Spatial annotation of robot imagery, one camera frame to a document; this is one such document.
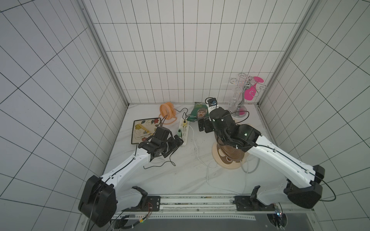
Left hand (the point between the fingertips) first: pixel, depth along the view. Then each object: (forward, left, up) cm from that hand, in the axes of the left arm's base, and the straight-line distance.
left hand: (177, 148), depth 82 cm
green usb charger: (+12, -1, -4) cm, 13 cm away
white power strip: (+19, -3, -5) cm, 20 cm away
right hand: (+5, -13, +22) cm, 26 cm away
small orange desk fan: (+29, +8, -1) cm, 30 cm away
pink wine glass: (+30, -46, +16) cm, 57 cm away
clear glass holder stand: (+39, -49, -10) cm, 63 cm away
